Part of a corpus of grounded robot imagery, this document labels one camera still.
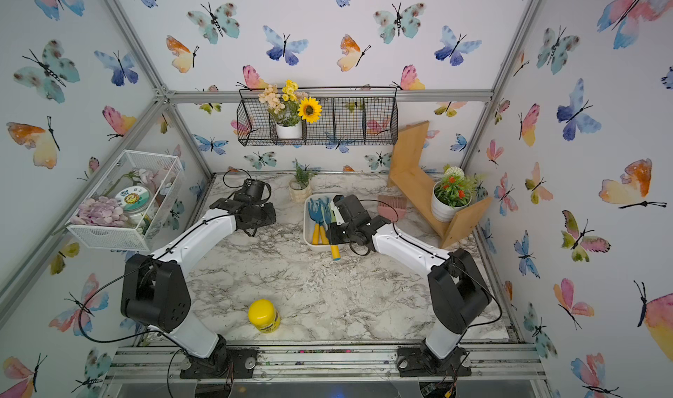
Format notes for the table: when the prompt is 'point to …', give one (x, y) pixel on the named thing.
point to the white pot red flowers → (453, 191)
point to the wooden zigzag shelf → (407, 173)
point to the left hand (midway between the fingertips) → (274, 213)
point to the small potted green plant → (300, 188)
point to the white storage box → (308, 223)
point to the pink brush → (397, 209)
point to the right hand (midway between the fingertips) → (329, 231)
